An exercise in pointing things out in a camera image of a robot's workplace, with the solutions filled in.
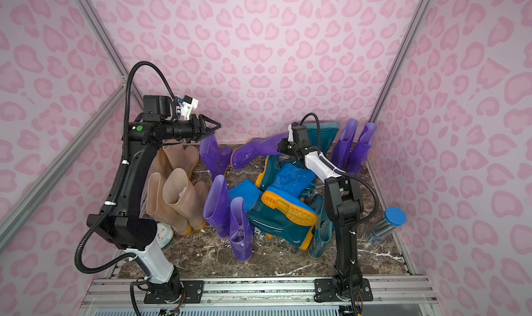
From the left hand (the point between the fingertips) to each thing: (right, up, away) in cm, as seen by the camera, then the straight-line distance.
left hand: (219, 126), depth 71 cm
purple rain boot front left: (+1, -27, -6) cm, 28 cm away
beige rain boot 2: (-11, -26, +2) cm, 28 cm away
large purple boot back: (+3, -8, +37) cm, 37 cm away
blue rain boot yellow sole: (+23, -24, +13) cm, 36 cm away
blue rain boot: (+6, -25, +24) cm, 36 cm away
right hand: (+21, -3, +27) cm, 34 cm away
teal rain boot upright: (+42, +1, +18) cm, 45 cm away
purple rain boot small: (+48, -8, +19) cm, 52 cm away
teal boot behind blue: (+17, -18, +30) cm, 38 cm away
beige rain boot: (-19, -29, 0) cm, 35 cm away
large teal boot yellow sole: (+19, -33, +11) cm, 40 cm away
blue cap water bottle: (+60, -31, 0) cm, 67 cm away
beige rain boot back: (-23, -10, +22) cm, 33 cm away
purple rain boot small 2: (+56, -11, +20) cm, 60 cm away
